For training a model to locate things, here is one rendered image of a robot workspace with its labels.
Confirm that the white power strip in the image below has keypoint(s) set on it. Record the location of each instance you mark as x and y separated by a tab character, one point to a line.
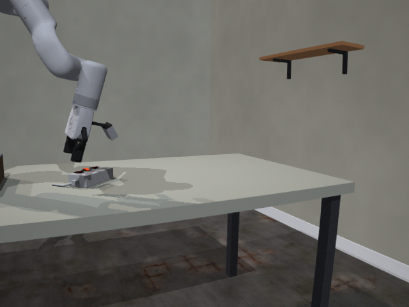
88	177

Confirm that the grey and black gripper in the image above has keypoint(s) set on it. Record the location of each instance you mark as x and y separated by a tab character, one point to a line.
77	130

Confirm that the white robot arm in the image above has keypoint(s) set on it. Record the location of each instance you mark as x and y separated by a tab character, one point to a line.
90	75

